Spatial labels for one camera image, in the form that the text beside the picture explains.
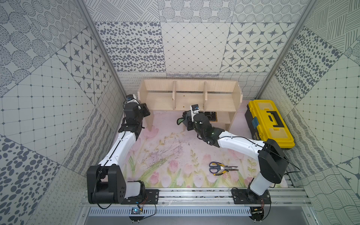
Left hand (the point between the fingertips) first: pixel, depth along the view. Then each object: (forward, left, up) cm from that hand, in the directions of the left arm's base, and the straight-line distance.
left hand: (142, 102), depth 82 cm
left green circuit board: (-50, -1, -29) cm, 58 cm away
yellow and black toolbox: (-5, -76, -11) cm, 77 cm away
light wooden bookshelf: (+8, -50, -2) cm, 50 cm away
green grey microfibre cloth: (-6, -22, -10) cm, 25 cm away
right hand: (-5, -28, -8) cm, 30 cm away
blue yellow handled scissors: (-29, -46, -28) cm, 61 cm away
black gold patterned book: (+1, -44, -14) cm, 46 cm away
